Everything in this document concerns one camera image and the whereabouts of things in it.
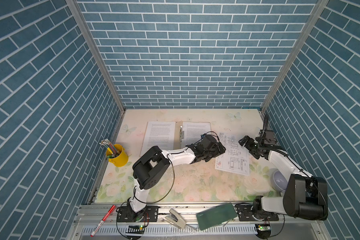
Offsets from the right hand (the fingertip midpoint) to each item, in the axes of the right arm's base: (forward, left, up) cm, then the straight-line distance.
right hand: (243, 143), depth 90 cm
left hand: (-7, +13, -1) cm, 15 cm away
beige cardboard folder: (+8, +42, -8) cm, 43 cm away
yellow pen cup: (-17, +70, +2) cm, 73 cm away
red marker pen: (-46, +72, -7) cm, 86 cm away
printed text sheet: (+14, +32, -9) cm, 36 cm away
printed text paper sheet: (+8, +55, -8) cm, 56 cm away
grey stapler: (-41, +37, -7) cm, 56 cm away
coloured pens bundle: (-13, +75, +3) cm, 76 cm away
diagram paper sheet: (-6, +3, -10) cm, 12 cm away
